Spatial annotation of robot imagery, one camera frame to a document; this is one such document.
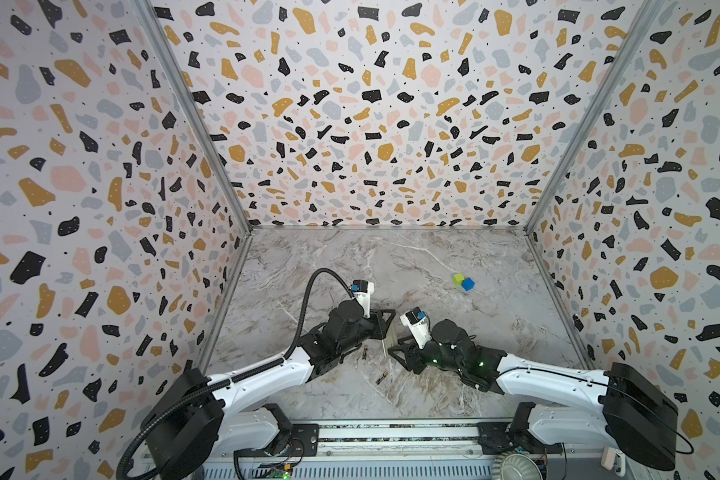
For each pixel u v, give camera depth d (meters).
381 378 0.84
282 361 0.52
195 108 0.86
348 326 0.60
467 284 1.03
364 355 0.88
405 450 0.73
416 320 0.70
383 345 0.78
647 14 0.72
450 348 0.60
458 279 1.04
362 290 0.71
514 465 0.70
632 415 0.42
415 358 0.70
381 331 0.69
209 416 0.40
